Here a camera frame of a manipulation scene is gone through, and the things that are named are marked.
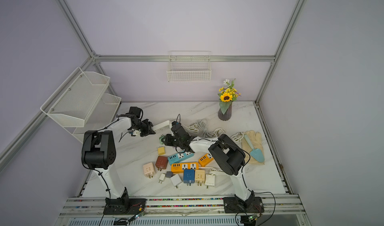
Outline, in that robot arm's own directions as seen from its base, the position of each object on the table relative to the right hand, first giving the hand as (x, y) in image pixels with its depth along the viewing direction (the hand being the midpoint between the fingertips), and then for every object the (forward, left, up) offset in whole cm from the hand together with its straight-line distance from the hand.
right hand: (163, 142), depth 91 cm
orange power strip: (-11, -25, -4) cm, 28 cm away
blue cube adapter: (-21, -16, -1) cm, 26 cm away
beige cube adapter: (-21, -22, -1) cm, 30 cm away
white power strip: (+9, +2, +6) cm, 11 cm away
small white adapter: (-22, -9, -4) cm, 24 cm away
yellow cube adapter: (-4, +2, -5) cm, 6 cm away
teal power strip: (-9, -10, -3) cm, 14 cm away
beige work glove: (+4, -60, -6) cm, 61 cm away
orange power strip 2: (-15, -10, -3) cm, 18 cm away
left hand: (+11, +6, +1) cm, 12 cm away
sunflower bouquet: (+21, -40, +20) cm, 50 cm away
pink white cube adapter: (-17, +6, 0) cm, 18 cm away
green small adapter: (+3, +2, +1) cm, 4 cm away
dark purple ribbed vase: (+21, -43, -1) cm, 48 cm away
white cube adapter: (-22, -27, -4) cm, 35 cm away
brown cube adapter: (-13, 0, -1) cm, 13 cm away
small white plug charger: (-20, -1, -3) cm, 21 cm away
